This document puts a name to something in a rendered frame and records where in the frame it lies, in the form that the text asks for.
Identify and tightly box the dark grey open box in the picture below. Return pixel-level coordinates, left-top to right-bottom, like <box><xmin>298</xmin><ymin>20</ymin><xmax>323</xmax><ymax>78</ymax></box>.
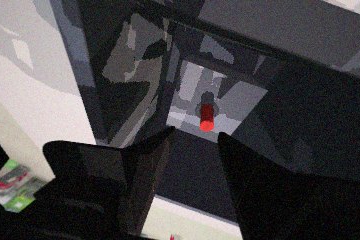
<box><xmin>49</xmin><ymin>0</ymin><xmax>360</xmax><ymax>227</ymax></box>

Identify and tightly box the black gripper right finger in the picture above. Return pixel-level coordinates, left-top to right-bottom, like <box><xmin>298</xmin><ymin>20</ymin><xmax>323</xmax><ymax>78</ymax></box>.
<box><xmin>217</xmin><ymin>132</ymin><xmax>360</xmax><ymax>240</ymax></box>

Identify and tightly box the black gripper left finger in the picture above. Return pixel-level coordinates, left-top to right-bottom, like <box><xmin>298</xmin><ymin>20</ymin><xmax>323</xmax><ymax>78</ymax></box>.
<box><xmin>42</xmin><ymin>126</ymin><xmax>175</xmax><ymax>236</ymax></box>

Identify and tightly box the red peg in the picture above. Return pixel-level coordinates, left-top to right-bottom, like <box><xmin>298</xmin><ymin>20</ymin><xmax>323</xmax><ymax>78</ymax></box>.
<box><xmin>200</xmin><ymin>105</ymin><xmax>214</xmax><ymax>131</ymax></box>

